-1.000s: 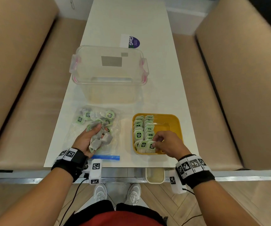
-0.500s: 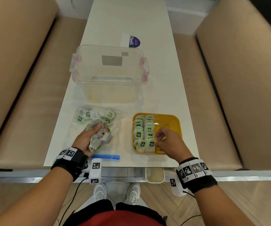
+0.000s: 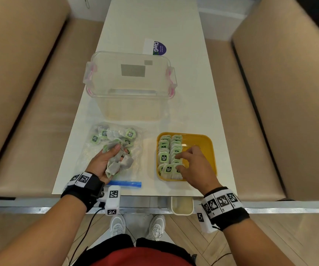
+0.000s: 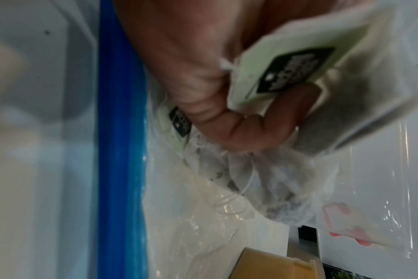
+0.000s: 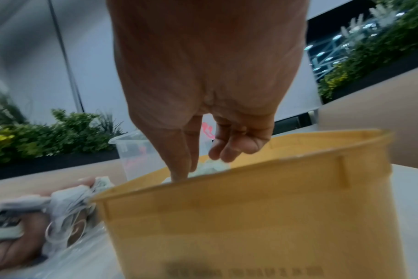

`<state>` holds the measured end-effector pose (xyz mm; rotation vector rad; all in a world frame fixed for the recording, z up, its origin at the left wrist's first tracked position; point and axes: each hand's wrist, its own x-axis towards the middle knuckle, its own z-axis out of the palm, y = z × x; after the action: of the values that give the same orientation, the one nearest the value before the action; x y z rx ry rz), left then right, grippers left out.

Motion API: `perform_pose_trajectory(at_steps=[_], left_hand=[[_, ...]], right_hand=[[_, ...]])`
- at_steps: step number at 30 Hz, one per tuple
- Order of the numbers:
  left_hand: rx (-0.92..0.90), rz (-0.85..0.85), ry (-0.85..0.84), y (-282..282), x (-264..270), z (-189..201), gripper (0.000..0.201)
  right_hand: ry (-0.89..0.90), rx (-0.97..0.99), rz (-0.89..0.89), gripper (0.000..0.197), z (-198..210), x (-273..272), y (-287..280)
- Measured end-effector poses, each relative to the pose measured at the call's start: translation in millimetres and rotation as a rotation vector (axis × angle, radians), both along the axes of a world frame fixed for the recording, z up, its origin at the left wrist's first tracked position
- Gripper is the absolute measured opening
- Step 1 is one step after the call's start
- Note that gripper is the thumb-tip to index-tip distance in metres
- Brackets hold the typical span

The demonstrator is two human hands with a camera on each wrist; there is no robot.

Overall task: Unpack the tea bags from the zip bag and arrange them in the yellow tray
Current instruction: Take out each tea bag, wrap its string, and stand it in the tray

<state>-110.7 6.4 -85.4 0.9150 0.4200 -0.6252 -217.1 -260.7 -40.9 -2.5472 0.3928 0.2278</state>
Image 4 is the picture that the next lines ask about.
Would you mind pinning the clear storage box pink latches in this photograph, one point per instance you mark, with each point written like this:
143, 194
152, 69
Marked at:
384, 190

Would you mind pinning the green hedge plant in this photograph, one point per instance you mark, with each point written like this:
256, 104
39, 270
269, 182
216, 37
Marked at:
343, 274

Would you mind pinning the clear zip bag with tea bags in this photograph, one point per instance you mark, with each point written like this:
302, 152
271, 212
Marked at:
121, 136

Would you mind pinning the beige bench seat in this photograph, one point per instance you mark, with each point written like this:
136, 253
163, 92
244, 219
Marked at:
300, 249

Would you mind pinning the yellow tray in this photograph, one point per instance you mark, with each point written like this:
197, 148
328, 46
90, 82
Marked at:
264, 264

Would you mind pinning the person's left hand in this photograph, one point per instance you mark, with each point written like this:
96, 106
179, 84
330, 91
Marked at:
195, 54

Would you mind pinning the tea bags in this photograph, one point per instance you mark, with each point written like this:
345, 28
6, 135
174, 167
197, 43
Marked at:
179, 125
360, 95

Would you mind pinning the dark window strip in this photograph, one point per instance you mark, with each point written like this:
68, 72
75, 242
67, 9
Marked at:
307, 233

